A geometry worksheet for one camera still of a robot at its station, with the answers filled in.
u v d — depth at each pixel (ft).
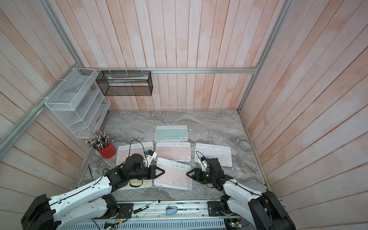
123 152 3.13
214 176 2.22
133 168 1.98
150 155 2.38
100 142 2.68
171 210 2.41
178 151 3.13
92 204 1.90
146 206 2.44
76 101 2.38
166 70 3.28
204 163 2.72
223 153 3.12
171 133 3.43
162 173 2.44
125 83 3.43
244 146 3.22
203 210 2.46
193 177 2.50
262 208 1.39
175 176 2.57
